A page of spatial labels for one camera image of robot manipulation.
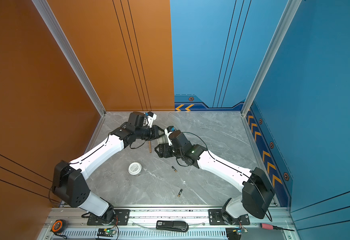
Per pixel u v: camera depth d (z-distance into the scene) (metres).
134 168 0.83
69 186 0.42
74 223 0.76
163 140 0.77
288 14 0.71
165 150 0.67
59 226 0.69
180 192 0.81
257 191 0.40
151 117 0.75
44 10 0.70
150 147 0.99
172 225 0.67
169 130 0.70
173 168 0.89
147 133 0.70
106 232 0.71
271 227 0.69
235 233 0.70
